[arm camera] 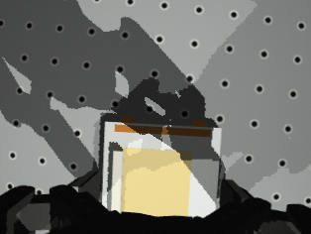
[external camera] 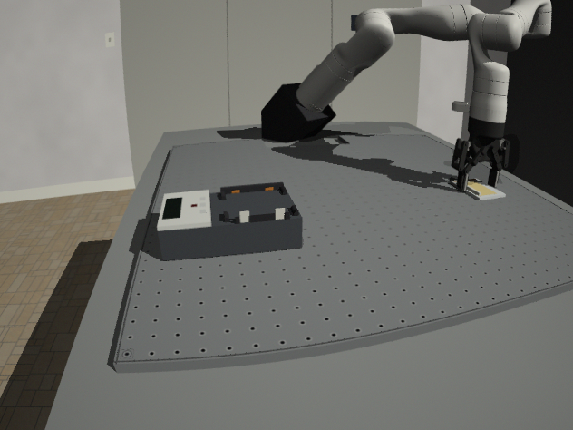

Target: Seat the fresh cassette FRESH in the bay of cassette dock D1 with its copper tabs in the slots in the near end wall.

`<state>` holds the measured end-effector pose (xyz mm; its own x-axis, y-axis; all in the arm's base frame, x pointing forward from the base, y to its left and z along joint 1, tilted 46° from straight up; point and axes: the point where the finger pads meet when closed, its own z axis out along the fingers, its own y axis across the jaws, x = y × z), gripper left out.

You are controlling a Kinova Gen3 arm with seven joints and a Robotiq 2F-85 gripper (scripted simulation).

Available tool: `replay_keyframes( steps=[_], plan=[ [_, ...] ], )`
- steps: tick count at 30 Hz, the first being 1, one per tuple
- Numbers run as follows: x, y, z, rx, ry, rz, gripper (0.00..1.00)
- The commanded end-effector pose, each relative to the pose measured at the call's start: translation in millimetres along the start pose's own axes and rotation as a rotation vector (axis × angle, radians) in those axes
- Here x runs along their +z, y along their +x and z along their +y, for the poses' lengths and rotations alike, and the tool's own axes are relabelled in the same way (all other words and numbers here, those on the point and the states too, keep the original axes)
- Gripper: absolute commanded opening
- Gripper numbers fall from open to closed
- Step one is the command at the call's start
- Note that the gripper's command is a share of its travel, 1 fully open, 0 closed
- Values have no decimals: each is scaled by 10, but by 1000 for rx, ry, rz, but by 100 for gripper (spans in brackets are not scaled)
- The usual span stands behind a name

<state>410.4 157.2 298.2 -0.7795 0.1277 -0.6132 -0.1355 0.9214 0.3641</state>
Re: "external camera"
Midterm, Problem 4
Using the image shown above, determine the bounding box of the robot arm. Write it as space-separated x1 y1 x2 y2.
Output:
296 0 551 123

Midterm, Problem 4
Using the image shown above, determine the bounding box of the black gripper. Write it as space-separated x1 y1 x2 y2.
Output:
452 116 510 191

